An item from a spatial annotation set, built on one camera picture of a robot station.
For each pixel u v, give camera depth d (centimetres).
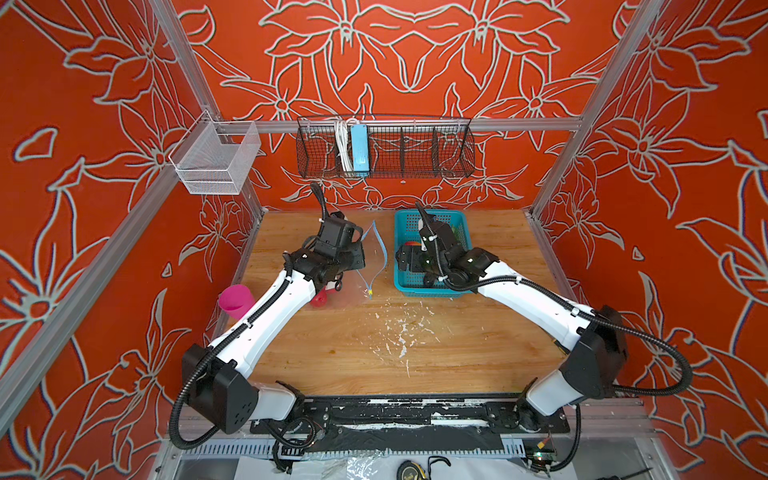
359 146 90
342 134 87
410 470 64
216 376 39
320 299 89
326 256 58
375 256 83
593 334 42
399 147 96
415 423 73
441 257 59
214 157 93
